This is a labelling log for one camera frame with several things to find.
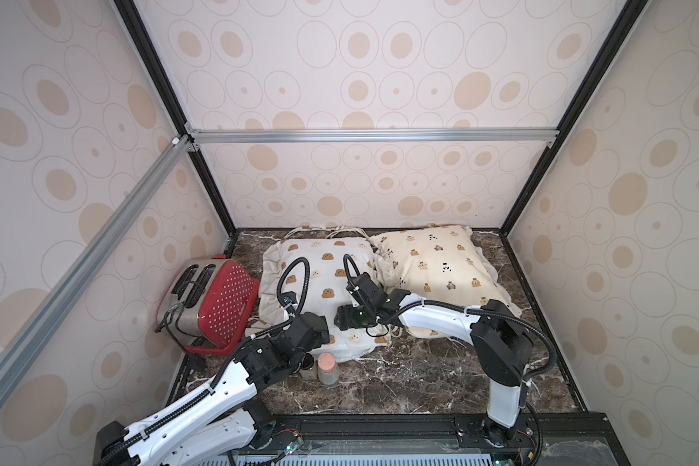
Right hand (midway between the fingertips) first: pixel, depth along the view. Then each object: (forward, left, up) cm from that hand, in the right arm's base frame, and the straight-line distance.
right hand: (351, 316), depth 89 cm
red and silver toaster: (-5, +39, +13) cm, 42 cm away
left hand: (-8, +8, +10) cm, 15 cm away
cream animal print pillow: (+17, -27, +6) cm, 32 cm away
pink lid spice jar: (-18, +5, +4) cm, 19 cm away
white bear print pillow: (+19, +10, +5) cm, 22 cm away
